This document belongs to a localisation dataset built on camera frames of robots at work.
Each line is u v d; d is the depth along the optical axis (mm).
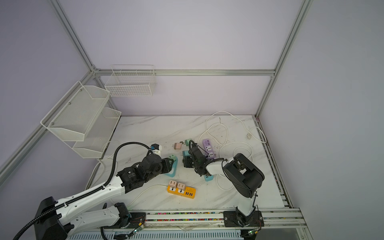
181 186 776
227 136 1075
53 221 386
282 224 735
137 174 562
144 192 819
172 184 783
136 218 740
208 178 861
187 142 1034
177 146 1006
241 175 489
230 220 732
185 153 957
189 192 800
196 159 732
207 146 992
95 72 920
